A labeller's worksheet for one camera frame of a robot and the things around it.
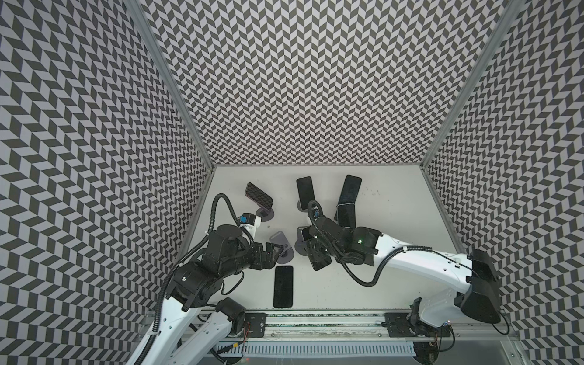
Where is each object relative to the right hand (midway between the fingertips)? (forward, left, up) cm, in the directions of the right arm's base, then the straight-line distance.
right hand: (315, 246), depth 75 cm
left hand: (-4, +13, +7) cm, 16 cm away
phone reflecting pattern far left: (+29, +25, -9) cm, 39 cm away
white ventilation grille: (-27, -3, -15) cm, 31 cm away
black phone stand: (-12, +11, -12) cm, 21 cm away
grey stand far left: (+20, +21, -13) cm, 32 cm away
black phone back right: (+26, -15, -3) cm, 30 cm away
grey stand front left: (+3, +10, -14) cm, 18 cm away
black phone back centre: (+27, +3, -4) cm, 27 cm away
